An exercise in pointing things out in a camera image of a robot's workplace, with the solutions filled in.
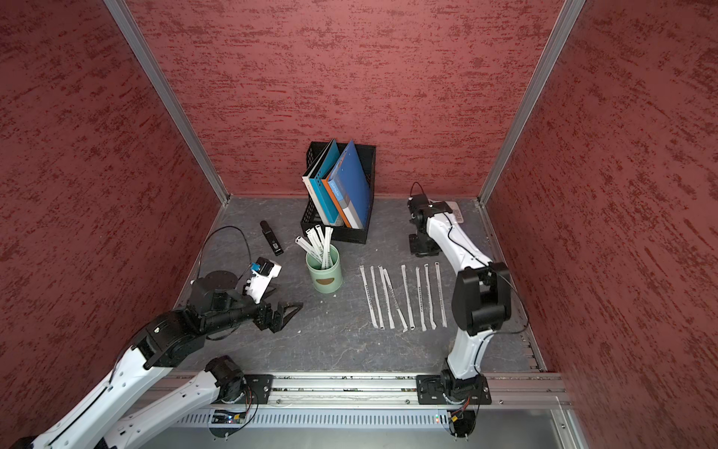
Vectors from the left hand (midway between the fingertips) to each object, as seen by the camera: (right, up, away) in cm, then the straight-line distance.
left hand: (287, 302), depth 67 cm
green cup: (+7, +5, +15) cm, 17 cm away
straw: (+20, -6, +24) cm, 32 cm away
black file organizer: (0, +47, +34) cm, 58 cm away
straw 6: (+38, +2, +30) cm, 49 cm away
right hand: (+39, +9, +21) cm, 45 cm away
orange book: (+8, +32, +18) cm, 37 cm away
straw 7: (+41, -7, +22) cm, 47 cm away
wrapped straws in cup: (+4, +13, +19) cm, 23 cm away
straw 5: (+34, -12, +19) cm, 41 cm away
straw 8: (+45, -5, +25) cm, 52 cm away
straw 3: (+26, -4, +25) cm, 36 cm away
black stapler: (-18, +14, +39) cm, 45 cm away
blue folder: (+14, +33, +24) cm, 43 cm away
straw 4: (+30, -7, +23) cm, 38 cm away
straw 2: (+23, -6, +24) cm, 34 cm away
